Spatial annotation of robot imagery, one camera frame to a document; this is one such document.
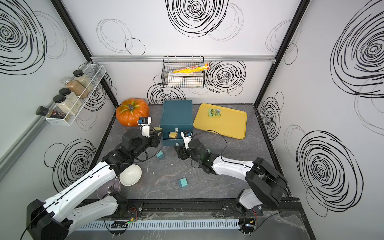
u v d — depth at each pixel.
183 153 0.73
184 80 0.87
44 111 0.60
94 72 0.93
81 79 0.75
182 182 0.81
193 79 0.87
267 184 0.43
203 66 0.86
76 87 0.72
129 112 0.99
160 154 0.91
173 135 0.89
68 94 0.67
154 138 0.65
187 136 0.72
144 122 0.63
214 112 1.15
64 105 0.65
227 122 1.08
